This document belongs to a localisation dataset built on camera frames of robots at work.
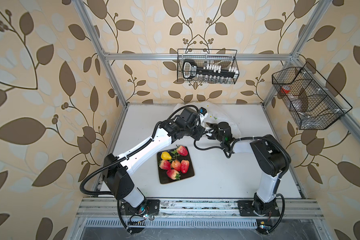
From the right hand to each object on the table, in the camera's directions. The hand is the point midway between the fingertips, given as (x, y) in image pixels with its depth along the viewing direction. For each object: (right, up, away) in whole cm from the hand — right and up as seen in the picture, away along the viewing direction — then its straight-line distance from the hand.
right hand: (209, 124), depth 97 cm
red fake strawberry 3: (-22, -27, -16) cm, 38 cm away
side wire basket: (+48, +12, -23) cm, 54 cm away
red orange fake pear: (-21, -22, -15) cm, 34 cm away
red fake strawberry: (-17, -16, -6) cm, 25 cm away
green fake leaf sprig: (-22, -17, -8) cm, 29 cm away
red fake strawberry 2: (-16, -23, -13) cm, 31 cm away
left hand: (-6, -2, -22) cm, 23 cm away
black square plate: (-28, -30, -13) cm, 43 cm away
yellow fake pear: (-27, -19, -10) cm, 35 cm away
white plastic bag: (+3, +5, 0) cm, 5 cm away
